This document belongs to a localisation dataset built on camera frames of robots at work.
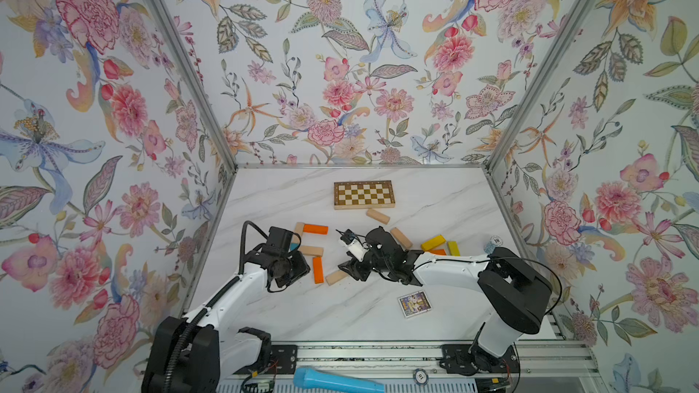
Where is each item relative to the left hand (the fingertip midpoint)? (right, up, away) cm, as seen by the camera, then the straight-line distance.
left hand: (312, 266), depth 85 cm
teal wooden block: (-8, +5, +10) cm, 13 cm away
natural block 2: (+22, +14, +18) cm, 32 cm away
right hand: (+10, +3, +1) cm, 10 cm away
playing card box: (+31, -10, -3) cm, 33 cm away
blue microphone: (+1, -24, -17) cm, 29 cm away
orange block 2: (+43, +2, +10) cm, 44 cm away
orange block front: (+1, -3, +5) cm, 6 cm away
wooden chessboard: (+17, +23, +23) cm, 36 cm away
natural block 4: (-2, +3, +12) cm, 12 cm away
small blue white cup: (+60, +7, +5) cm, 61 cm away
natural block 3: (+31, +5, +10) cm, 33 cm away
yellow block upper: (+41, +5, +10) cm, 42 cm away
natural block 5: (+7, -4, +4) cm, 9 cm away
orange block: (-1, +10, +15) cm, 18 cm away
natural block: (-7, +10, +15) cm, 20 cm away
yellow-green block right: (+48, +4, +10) cm, 49 cm away
